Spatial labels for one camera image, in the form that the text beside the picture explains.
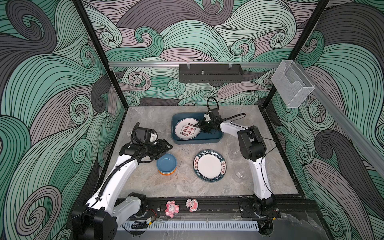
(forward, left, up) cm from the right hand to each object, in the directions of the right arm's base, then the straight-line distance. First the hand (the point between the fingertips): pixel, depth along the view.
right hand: (195, 125), depth 103 cm
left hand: (-25, +14, +13) cm, 32 cm away
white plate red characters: (-1, +7, -3) cm, 8 cm away
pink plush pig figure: (-51, +12, 0) cm, 52 cm away
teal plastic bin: (-10, -6, -1) cm, 11 cm away
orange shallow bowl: (-35, +16, 0) cm, 38 cm away
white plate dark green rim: (-28, -8, -2) cm, 29 cm away
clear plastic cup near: (-33, -25, +2) cm, 42 cm away
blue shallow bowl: (-28, +17, 0) cm, 33 cm away
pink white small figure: (-49, +2, -1) cm, 49 cm away
